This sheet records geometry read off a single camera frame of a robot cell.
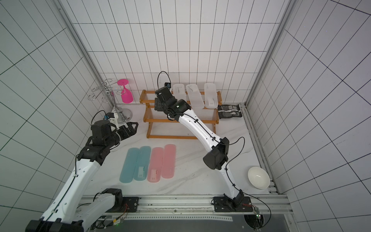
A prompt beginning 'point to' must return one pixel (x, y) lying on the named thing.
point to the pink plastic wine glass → (127, 96)
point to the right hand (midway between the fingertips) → (156, 103)
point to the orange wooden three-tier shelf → (159, 126)
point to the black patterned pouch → (226, 111)
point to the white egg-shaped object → (259, 177)
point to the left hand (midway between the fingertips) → (131, 129)
